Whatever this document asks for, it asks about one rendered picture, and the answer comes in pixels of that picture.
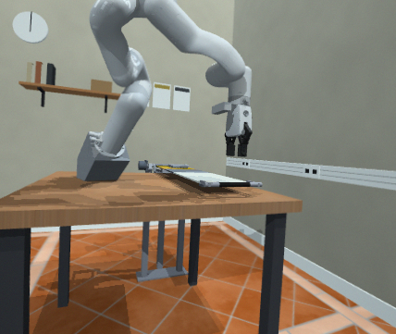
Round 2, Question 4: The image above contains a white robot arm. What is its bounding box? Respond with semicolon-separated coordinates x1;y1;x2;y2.
89;0;252;158

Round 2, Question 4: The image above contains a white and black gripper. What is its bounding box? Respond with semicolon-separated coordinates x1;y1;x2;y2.
225;105;253;157

